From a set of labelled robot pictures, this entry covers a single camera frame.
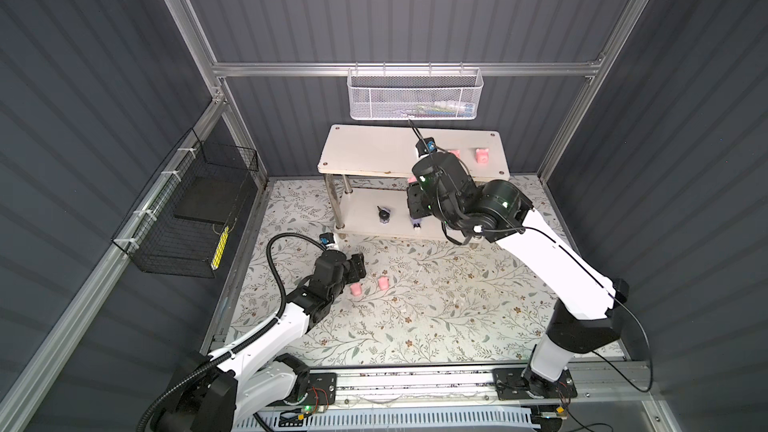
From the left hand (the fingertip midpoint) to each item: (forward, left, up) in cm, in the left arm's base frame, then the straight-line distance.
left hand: (353, 258), depth 85 cm
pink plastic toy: (-5, 0, -10) cm, 11 cm away
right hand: (0, -16, +28) cm, 32 cm away
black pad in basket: (+8, +34, +19) cm, 40 cm away
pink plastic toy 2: (-3, -9, -10) cm, 14 cm away
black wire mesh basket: (+2, +41, +16) cm, 44 cm away
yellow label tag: (-5, +29, +16) cm, 34 cm away
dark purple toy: (+16, -10, -1) cm, 19 cm away
